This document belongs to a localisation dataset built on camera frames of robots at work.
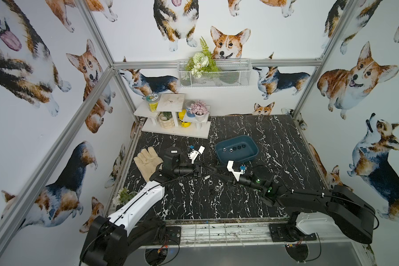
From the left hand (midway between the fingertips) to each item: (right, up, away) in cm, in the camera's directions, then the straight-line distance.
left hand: (214, 168), depth 70 cm
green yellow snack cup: (-36, +34, +29) cm, 57 cm away
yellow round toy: (-20, +26, +35) cm, 48 cm away
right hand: (+2, +2, +1) cm, 3 cm away
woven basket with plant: (-31, +23, +42) cm, 57 cm away
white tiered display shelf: (-23, +32, +29) cm, 49 cm away
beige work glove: (-38, -2, +29) cm, 48 cm away
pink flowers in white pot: (-7, +28, +20) cm, 35 cm away
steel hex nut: (+2, -15, +18) cm, 23 cm away
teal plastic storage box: (+16, +4, +34) cm, 38 cm away
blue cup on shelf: (-14, +30, +26) cm, 42 cm away
